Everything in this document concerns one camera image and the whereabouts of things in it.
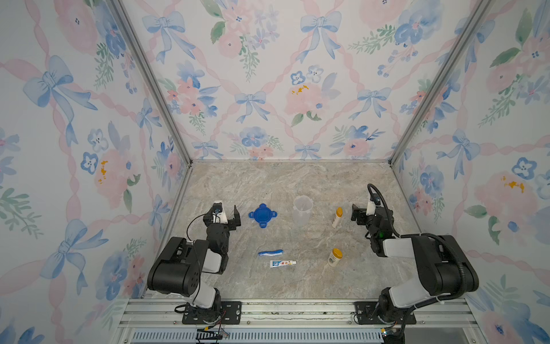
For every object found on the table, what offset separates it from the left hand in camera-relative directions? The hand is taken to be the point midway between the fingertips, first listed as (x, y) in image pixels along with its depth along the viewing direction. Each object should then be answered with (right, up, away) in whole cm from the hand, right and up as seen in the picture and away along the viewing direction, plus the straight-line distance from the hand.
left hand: (225, 206), depth 89 cm
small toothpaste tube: (+22, -22, -5) cm, 32 cm away
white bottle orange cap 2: (+43, -17, -12) cm, 47 cm away
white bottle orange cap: (+47, -3, -2) cm, 47 cm away
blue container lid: (+15, -5, +9) cm, 18 cm away
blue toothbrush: (+19, -19, -2) cm, 27 cm away
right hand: (+61, +1, +4) cm, 61 cm away
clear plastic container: (+33, 0, +5) cm, 33 cm away
